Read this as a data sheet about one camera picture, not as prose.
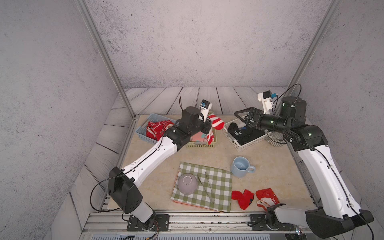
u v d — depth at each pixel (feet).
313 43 2.71
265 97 1.84
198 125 2.05
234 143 3.21
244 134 3.25
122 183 1.35
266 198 2.55
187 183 2.60
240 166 2.99
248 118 1.74
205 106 2.05
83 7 2.29
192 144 3.24
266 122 1.78
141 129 3.46
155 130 3.32
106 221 2.43
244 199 2.60
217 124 2.36
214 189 2.73
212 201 2.59
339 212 1.19
